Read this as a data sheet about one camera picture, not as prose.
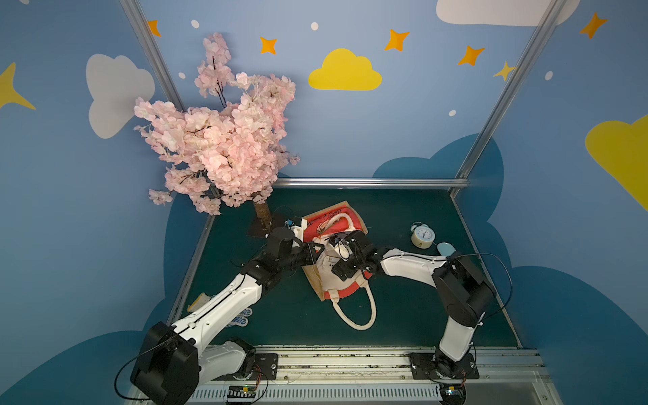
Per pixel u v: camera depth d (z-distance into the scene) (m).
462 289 0.49
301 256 0.70
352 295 0.88
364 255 0.74
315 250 0.75
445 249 1.01
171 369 0.39
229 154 0.60
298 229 0.73
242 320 0.80
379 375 0.74
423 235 1.01
